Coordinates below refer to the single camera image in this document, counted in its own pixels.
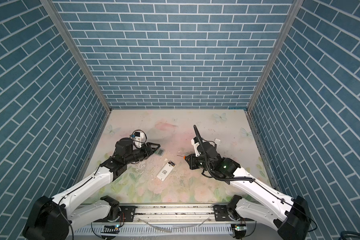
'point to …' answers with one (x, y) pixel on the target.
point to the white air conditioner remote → (166, 170)
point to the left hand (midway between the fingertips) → (159, 148)
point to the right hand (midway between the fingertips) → (184, 157)
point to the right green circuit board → (240, 228)
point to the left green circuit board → (111, 229)
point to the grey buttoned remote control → (160, 152)
